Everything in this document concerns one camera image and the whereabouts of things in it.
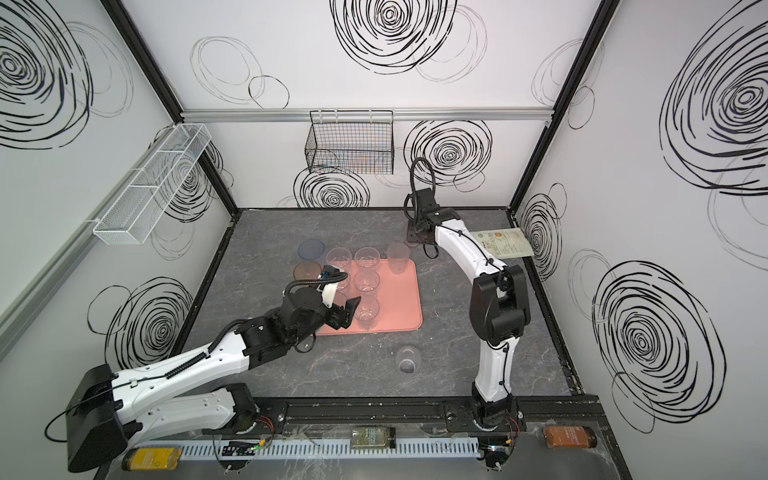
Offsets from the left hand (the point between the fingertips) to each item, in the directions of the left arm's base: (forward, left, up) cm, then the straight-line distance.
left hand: (350, 292), depth 76 cm
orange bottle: (-28, -53, -14) cm, 61 cm away
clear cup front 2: (-11, -16, -18) cm, 26 cm away
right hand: (+24, -18, -4) cm, 30 cm away
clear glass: (+22, -2, -15) cm, 27 cm away
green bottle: (-29, -8, -14) cm, 33 cm away
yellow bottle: (-35, +41, -14) cm, 56 cm away
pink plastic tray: (+8, -10, -18) cm, 22 cm away
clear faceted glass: (+21, +8, -14) cm, 26 cm away
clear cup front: (+22, -12, -14) cm, 29 cm away
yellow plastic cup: (+12, +16, -10) cm, 22 cm away
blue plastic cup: (+17, +15, -5) cm, 23 cm away
